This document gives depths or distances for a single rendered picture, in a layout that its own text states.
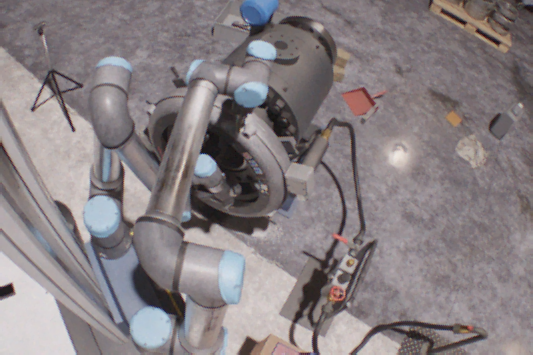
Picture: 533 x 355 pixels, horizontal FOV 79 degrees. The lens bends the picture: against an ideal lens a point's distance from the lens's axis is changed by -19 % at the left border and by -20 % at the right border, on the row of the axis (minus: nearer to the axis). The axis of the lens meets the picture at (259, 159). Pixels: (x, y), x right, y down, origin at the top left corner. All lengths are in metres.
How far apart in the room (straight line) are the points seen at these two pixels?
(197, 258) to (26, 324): 0.80
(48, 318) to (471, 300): 2.50
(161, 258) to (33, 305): 0.72
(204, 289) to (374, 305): 1.73
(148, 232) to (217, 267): 0.16
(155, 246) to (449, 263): 2.30
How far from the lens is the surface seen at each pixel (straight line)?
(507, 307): 3.08
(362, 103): 3.25
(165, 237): 0.83
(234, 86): 1.13
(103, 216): 1.52
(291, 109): 1.85
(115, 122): 1.07
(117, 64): 1.15
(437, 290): 2.70
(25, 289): 1.45
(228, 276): 0.80
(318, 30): 2.37
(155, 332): 1.36
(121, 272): 1.71
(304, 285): 2.31
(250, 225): 2.37
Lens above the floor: 2.14
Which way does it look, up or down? 55 degrees down
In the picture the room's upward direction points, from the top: 17 degrees clockwise
